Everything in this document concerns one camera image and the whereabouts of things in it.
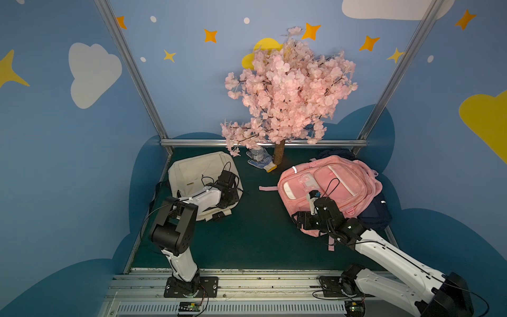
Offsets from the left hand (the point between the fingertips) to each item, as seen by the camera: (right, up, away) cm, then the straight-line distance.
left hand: (235, 197), depth 97 cm
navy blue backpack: (+68, -8, -6) cm, 69 cm away
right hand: (+30, -5, -15) cm, 34 cm away
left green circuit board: (-14, -37, -25) cm, 47 cm away
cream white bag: (-28, +11, +11) cm, 32 cm away
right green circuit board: (+48, -39, -24) cm, 66 cm away
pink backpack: (+42, +2, -4) cm, 42 cm away
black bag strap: (-39, +2, +6) cm, 40 cm away
